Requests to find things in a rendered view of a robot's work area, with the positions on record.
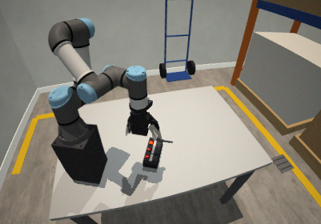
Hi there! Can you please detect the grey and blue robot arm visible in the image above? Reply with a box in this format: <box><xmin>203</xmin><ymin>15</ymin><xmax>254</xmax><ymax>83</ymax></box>
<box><xmin>48</xmin><ymin>18</ymin><xmax>153</xmax><ymax>146</ymax></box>

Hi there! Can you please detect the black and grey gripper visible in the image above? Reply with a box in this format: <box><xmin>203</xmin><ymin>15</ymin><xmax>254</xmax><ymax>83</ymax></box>
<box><xmin>126</xmin><ymin>102</ymin><xmax>162</xmax><ymax>141</ymax></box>

